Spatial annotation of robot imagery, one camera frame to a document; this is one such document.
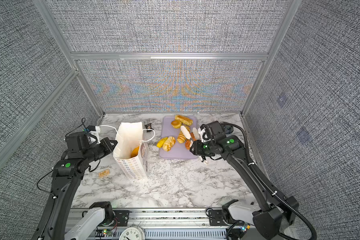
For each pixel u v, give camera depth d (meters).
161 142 0.95
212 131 0.55
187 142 0.99
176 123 1.06
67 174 0.46
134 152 0.92
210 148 0.53
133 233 0.66
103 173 0.88
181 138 1.00
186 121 1.10
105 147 0.62
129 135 0.79
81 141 0.52
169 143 0.95
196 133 0.81
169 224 0.73
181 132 0.78
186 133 0.75
